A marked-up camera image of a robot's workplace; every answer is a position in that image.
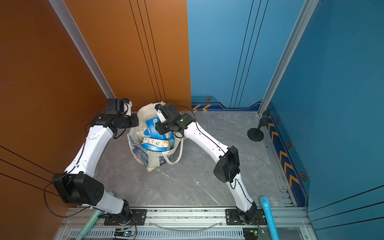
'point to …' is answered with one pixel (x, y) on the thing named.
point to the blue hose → (265, 203)
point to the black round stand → (256, 134)
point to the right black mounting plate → (232, 218)
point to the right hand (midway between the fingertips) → (159, 126)
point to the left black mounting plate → (135, 217)
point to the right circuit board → (252, 233)
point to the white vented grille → (192, 234)
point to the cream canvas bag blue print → (149, 159)
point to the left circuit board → (123, 232)
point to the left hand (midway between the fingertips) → (138, 117)
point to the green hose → (96, 214)
